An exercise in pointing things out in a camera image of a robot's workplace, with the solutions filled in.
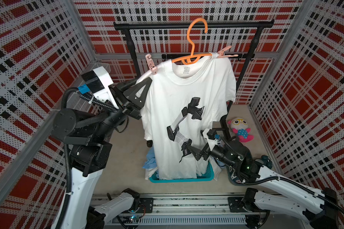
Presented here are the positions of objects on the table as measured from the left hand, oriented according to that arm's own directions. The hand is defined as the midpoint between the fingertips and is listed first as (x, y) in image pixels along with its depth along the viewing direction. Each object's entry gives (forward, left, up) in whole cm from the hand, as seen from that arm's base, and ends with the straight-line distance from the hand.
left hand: (151, 78), depth 37 cm
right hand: (+2, -14, -35) cm, 38 cm away
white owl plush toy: (+27, -50, -61) cm, 83 cm away
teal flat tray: (-8, -22, -58) cm, 62 cm away
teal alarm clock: (+1, -57, -57) cm, 81 cm away
